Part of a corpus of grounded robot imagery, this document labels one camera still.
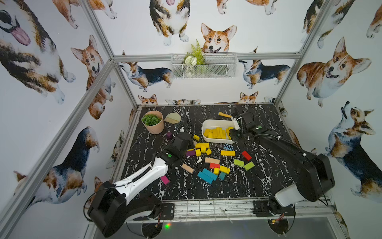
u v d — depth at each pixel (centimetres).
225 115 112
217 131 102
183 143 60
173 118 114
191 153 93
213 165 88
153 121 97
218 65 92
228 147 95
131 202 45
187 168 88
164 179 84
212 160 90
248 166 88
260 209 74
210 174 86
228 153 95
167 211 74
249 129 65
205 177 84
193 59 82
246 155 93
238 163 89
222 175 85
